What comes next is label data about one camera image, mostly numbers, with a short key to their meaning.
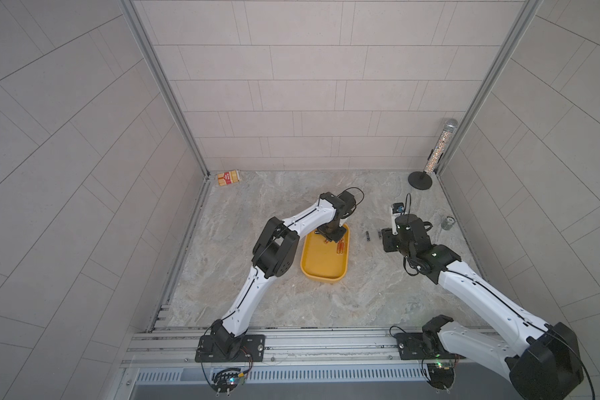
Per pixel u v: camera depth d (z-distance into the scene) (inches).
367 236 37.6
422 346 27.7
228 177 44.1
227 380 26.7
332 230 33.1
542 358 14.6
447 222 37.5
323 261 35.5
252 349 28.0
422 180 44.3
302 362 27.3
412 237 23.2
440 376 26.6
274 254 22.6
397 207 27.3
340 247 35.9
